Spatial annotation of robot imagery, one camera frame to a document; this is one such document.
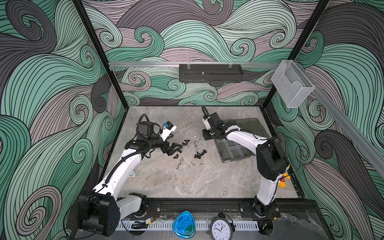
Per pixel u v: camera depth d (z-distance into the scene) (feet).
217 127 2.30
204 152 3.05
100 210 1.25
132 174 2.73
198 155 3.03
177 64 3.05
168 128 2.20
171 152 2.25
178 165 2.94
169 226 2.08
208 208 2.44
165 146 2.24
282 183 2.49
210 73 3.15
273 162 1.60
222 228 2.17
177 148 2.34
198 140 3.29
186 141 3.28
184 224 2.00
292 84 2.67
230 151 2.90
